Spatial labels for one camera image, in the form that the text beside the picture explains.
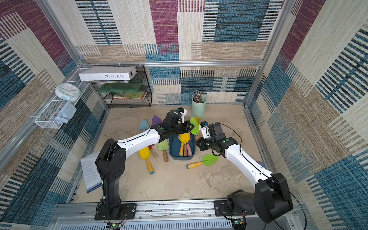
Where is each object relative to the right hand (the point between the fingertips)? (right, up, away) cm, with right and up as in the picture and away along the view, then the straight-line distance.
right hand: (198, 140), depth 84 cm
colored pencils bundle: (+1, +29, +20) cm, 35 cm away
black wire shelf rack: (-36, +40, +10) cm, 55 cm away
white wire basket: (-73, +12, -16) cm, 75 cm away
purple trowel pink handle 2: (-5, -7, +8) cm, 12 cm away
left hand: (-2, +9, +2) cm, 9 cm away
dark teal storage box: (-15, -6, +12) cm, 20 cm away
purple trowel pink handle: (-30, +11, +27) cm, 42 cm away
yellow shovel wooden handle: (-8, -7, +8) cm, 13 cm away
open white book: (-62, -21, +1) cm, 66 cm away
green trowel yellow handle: (+7, -13, +7) cm, 17 cm away
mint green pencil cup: (+2, +20, +23) cm, 31 cm away
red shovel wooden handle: (-28, -8, +9) cm, 31 cm away
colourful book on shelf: (-46, +29, +15) cm, 56 cm away
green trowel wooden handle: (-22, -5, +12) cm, 26 cm away
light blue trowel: (-38, +8, +24) cm, 45 cm away
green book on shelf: (-52, +34, +14) cm, 63 cm away
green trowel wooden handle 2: (-1, +6, +1) cm, 6 cm away
